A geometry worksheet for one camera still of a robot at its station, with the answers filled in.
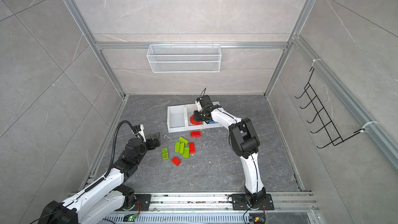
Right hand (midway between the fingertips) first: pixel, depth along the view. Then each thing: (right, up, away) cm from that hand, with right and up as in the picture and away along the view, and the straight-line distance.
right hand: (195, 115), depth 100 cm
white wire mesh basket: (-7, +38, 0) cm, 39 cm away
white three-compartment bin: (-12, -2, +6) cm, 14 cm away
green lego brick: (-18, -21, -12) cm, 30 cm away
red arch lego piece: (-2, -4, +3) cm, 5 cm away
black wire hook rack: (+59, -5, -36) cm, 69 cm away
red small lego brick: (-10, -25, -14) cm, 30 cm away
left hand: (-23, -8, -16) cm, 30 cm away
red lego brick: (-2, -19, -10) cm, 21 cm away
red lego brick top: (+1, -11, -4) cm, 12 cm away
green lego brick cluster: (-7, -18, -10) cm, 22 cm away
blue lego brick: (+10, -2, -19) cm, 21 cm away
